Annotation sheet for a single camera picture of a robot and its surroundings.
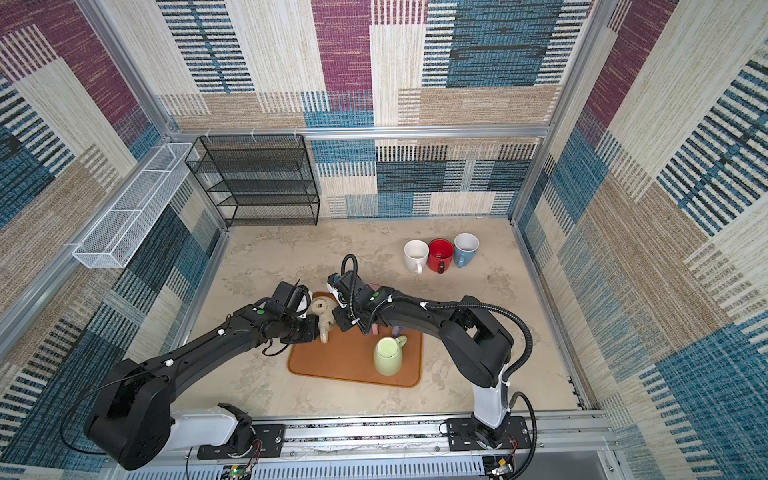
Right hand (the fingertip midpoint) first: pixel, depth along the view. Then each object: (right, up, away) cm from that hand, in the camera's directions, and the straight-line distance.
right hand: (344, 317), depth 88 cm
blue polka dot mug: (+38, +20, +12) cm, 45 cm away
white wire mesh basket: (-51, +23, -16) cm, 58 cm away
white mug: (+22, +18, +12) cm, 31 cm away
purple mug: (+15, -4, -1) cm, 16 cm away
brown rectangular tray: (+2, -9, -5) cm, 11 cm away
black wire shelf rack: (-35, +45, +23) cm, 61 cm away
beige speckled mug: (-6, +3, -1) cm, 6 cm away
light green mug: (+13, -7, -11) cm, 18 cm away
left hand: (-6, -2, -3) cm, 7 cm away
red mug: (+31, +18, +16) cm, 39 cm away
